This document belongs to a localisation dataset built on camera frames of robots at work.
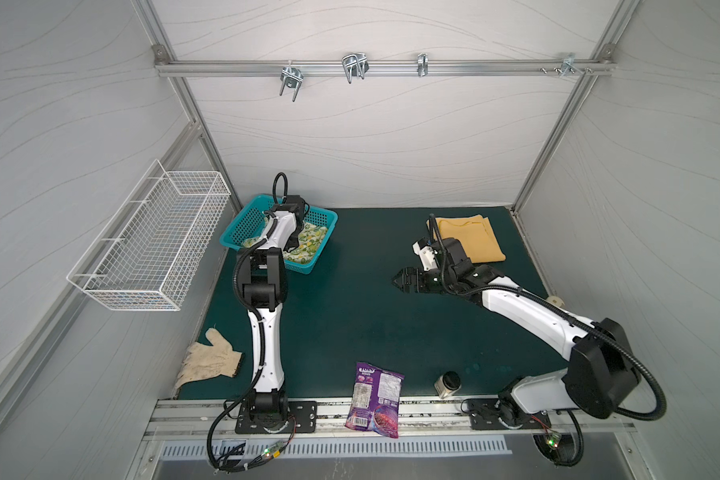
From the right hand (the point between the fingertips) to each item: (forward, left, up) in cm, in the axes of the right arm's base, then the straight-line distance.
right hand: (408, 273), depth 83 cm
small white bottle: (-4, -42, -5) cm, 42 cm away
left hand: (+16, +43, -8) cm, 47 cm away
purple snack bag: (-30, +8, -13) cm, 34 cm away
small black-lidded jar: (-27, -9, -6) cm, 29 cm away
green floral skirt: (+19, +34, -10) cm, 40 cm away
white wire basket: (-9, +62, +17) cm, 65 cm away
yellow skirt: (+28, -28, -15) cm, 42 cm away
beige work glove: (-23, +57, -14) cm, 63 cm away
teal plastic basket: (+24, +57, -7) cm, 63 cm away
